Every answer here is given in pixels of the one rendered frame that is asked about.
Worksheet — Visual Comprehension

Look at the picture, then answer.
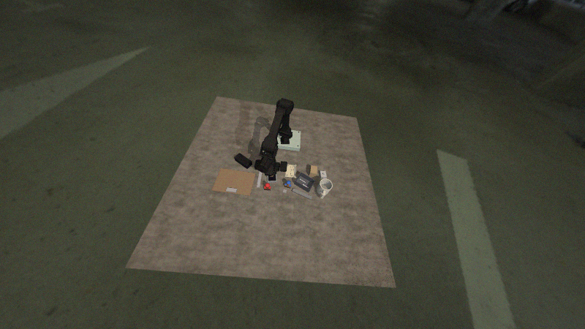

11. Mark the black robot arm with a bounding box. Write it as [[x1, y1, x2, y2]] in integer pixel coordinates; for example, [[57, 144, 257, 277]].
[[257, 98, 294, 176]]

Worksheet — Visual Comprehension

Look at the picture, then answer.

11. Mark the cream inspection card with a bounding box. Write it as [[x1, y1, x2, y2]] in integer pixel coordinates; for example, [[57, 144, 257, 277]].
[[285, 164, 297, 178]]

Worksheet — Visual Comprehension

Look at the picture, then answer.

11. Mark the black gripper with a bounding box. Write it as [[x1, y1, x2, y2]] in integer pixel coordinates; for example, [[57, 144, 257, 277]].
[[254, 159, 287, 172]]

